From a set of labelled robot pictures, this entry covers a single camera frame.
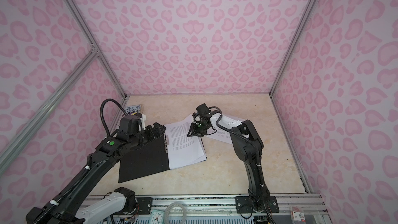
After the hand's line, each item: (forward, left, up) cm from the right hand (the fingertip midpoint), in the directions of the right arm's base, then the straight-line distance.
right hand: (190, 133), depth 91 cm
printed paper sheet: (+3, -20, -7) cm, 21 cm away
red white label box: (-39, -50, -4) cm, 64 cm away
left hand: (-7, +12, +15) cm, 21 cm away
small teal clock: (-40, +12, -4) cm, 42 cm away
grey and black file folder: (-13, +20, -5) cm, 25 cm away
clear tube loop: (-38, +8, -3) cm, 39 cm away
